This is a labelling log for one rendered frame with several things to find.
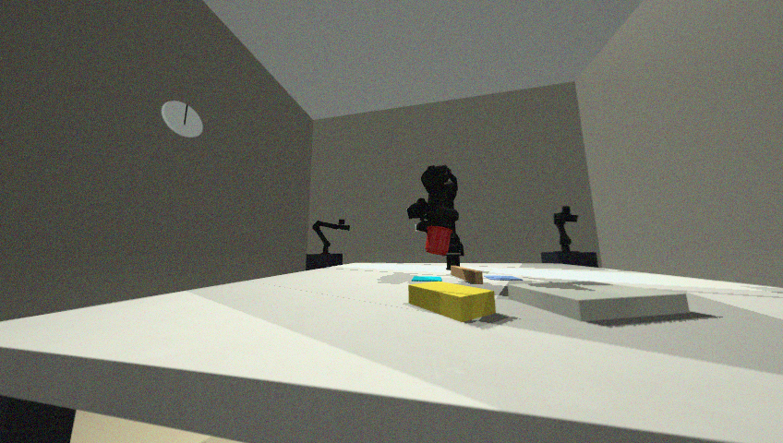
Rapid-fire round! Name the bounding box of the red cup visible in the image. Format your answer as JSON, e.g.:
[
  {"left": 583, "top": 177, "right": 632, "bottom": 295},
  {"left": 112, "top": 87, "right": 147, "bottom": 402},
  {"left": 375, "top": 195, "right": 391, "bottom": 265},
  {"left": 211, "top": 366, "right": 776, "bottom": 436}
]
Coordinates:
[{"left": 425, "top": 226, "right": 452, "bottom": 256}]

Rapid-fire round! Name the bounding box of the yellow rectangular block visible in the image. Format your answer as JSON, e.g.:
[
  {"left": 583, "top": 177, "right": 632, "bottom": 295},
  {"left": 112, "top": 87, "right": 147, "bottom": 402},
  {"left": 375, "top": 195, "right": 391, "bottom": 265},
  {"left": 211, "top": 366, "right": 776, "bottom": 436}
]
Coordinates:
[{"left": 408, "top": 281, "right": 496, "bottom": 322}]

